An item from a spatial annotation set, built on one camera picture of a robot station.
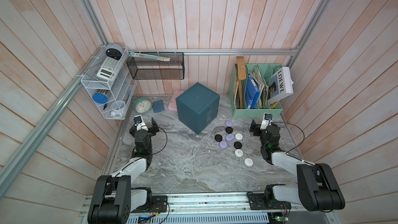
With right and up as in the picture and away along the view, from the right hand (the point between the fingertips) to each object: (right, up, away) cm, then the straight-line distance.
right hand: (260, 119), depth 89 cm
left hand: (-67, -1, -3) cm, 67 cm away
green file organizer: (+6, +29, +12) cm, 32 cm away
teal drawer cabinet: (-37, +7, -5) cm, 38 cm away
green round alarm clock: (-75, +8, +14) cm, 77 cm away
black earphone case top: (-17, -8, +10) cm, 21 cm away
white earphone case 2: (-13, -20, -1) cm, 24 cm away
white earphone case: (-12, -11, +6) cm, 17 cm away
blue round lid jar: (-87, +11, -13) cm, 89 cm away
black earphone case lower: (-13, -16, +4) cm, 21 cm away
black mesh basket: (-74, +35, +18) cm, 84 cm away
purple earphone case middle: (-17, -12, +6) cm, 22 cm away
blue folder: (-2, +16, +8) cm, 18 cm away
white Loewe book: (+13, +20, +1) cm, 23 cm away
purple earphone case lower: (-22, -16, +3) cm, 27 cm away
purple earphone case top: (-16, -4, +14) cm, 21 cm away
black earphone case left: (-24, -12, +6) cm, 28 cm away
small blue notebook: (-66, +8, +22) cm, 70 cm away
